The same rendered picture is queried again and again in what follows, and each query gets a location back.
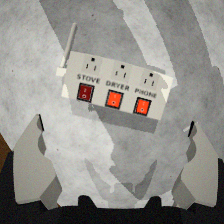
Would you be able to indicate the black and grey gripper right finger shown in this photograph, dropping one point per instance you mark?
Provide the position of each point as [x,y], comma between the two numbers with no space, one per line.
[199,187]

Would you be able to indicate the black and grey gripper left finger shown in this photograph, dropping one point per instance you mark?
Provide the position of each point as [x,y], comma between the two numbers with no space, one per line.
[29,184]

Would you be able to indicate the white power strip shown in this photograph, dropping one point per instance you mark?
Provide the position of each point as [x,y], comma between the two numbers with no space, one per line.
[113,84]

